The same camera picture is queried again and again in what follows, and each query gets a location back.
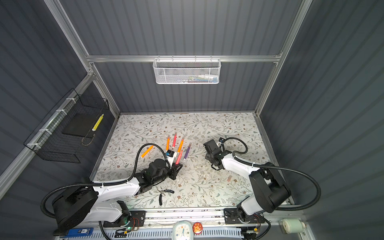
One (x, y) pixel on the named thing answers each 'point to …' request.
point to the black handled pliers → (162, 192)
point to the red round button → (197, 228)
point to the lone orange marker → (143, 154)
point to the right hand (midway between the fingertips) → (213, 155)
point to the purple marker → (187, 152)
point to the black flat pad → (81, 125)
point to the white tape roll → (292, 225)
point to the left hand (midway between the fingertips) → (182, 165)
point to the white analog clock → (182, 230)
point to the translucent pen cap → (229, 178)
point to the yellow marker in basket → (96, 125)
